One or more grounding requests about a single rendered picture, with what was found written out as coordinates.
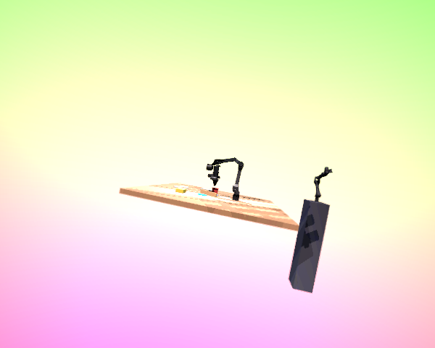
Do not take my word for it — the tan wooden bar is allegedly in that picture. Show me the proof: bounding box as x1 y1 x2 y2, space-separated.
200 189 217 197

